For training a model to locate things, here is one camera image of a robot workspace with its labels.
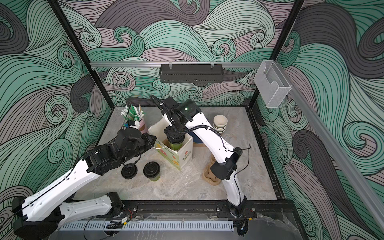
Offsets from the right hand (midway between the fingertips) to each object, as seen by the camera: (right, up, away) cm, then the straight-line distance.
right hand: (176, 134), depth 72 cm
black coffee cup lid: (-28, -23, +11) cm, 38 cm away
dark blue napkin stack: (+10, -2, +2) cm, 10 cm away
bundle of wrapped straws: (-30, +11, +23) cm, 40 cm away
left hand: (-8, 0, -6) cm, 9 cm away
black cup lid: (0, -3, 0) cm, 4 cm away
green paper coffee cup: (0, -6, +1) cm, 6 cm away
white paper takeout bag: (+2, -12, +1) cm, 12 cm away
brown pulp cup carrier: (+17, -24, +10) cm, 31 cm away
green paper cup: (-12, -25, +6) cm, 28 cm away
